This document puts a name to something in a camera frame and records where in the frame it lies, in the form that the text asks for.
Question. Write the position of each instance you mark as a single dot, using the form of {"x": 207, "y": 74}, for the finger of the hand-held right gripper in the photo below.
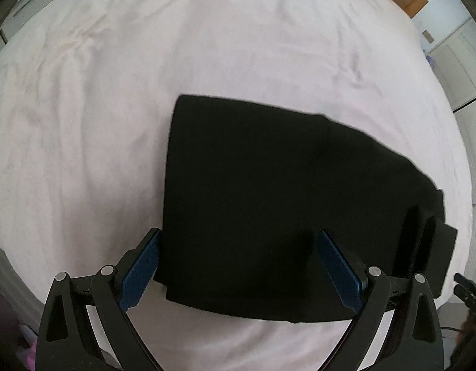
{"x": 469, "y": 290}

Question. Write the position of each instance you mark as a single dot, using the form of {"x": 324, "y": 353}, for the white louvred low cabinet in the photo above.
{"x": 29, "y": 4}

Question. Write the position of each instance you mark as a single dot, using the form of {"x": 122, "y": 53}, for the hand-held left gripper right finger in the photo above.
{"x": 340, "y": 274}

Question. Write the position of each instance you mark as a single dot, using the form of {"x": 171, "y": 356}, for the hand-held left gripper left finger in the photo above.
{"x": 139, "y": 274}

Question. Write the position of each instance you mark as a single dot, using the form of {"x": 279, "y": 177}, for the white wardrobe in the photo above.
{"x": 465, "y": 58}

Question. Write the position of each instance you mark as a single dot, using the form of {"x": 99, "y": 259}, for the brown wall switch plate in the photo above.
{"x": 427, "y": 36}

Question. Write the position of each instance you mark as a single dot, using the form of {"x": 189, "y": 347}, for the black pants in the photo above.
{"x": 261, "y": 181}

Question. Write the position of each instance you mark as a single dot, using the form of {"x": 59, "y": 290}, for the purple plastic item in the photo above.
{"x": 32, "y": 357}

